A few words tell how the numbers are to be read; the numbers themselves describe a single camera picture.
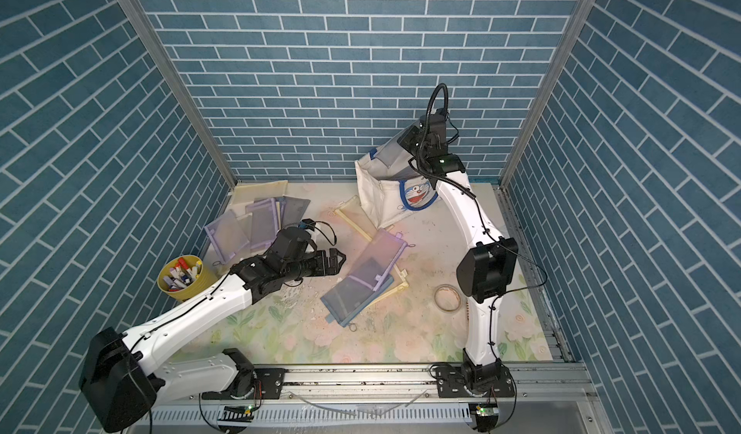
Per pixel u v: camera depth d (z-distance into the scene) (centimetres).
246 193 117
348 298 89
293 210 111
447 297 89
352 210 112
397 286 91
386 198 96
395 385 75
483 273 52
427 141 64
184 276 81
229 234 105
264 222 106
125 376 38
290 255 61
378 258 96
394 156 91
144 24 77
